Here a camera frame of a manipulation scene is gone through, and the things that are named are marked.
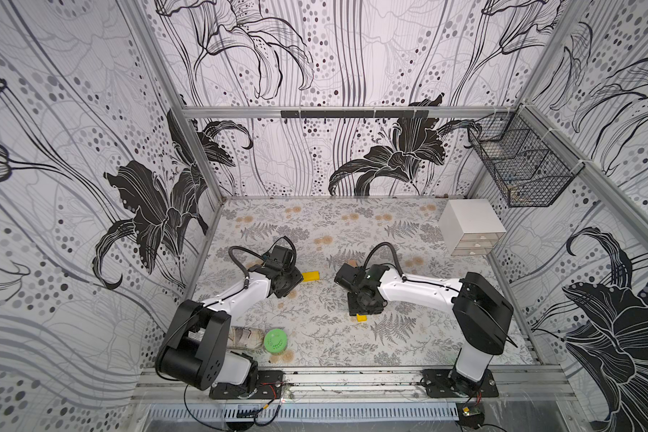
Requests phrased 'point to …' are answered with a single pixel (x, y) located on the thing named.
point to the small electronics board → (471, 415)
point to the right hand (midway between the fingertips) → (358, 308)
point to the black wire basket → (532, 165)
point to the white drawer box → (471, 227)
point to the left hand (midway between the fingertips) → (301, 282)
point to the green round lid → (275, 340)
